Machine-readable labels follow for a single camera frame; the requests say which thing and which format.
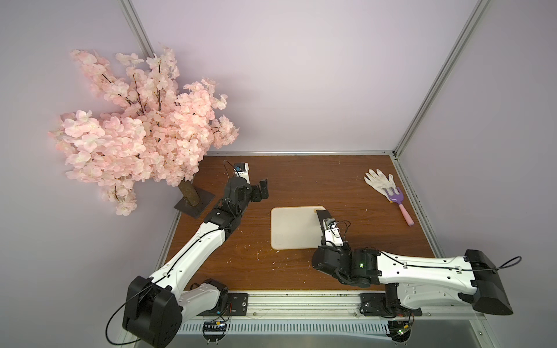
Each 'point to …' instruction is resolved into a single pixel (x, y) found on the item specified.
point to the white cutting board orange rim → (295, 228)
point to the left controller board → (214, 330)
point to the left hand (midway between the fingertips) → (256, 179)
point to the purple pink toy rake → (398, 197)
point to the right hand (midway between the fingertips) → (325, 234)
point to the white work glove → (379, 181)
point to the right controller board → (399, 330)
